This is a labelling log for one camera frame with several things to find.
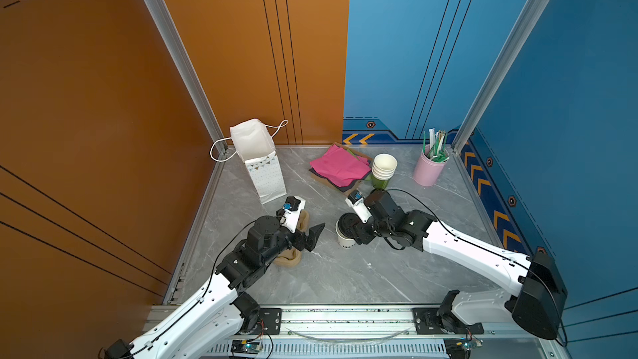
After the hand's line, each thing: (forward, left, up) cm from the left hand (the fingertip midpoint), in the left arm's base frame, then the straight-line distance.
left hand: (312, 216), depth 73 cm
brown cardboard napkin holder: (+21, -14, -16) cm, 30 cm away
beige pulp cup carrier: (-6, +7, -17) cm, 19 cm away
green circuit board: (-30, +19, -22) cm, 42 cm away
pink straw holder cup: (+28, -46, -12) cm, 55 cm away
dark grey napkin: (+23, -14, -15) cm, 30 cm away
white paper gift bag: (+36, +26, -3) cm, 45 cm away
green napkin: (+41, -16, -16) cm, 47 cm away
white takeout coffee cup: (-3, -10, -11) cm, 15 cm away
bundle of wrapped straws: (+33, -48, -5) cm, 58 cm away
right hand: (+1, -12, -7) cm, 14 cm away
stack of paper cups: (+25, -26, -7) cm, 37 cm away
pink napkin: (+34, -10, -17) cm, 39 cm away
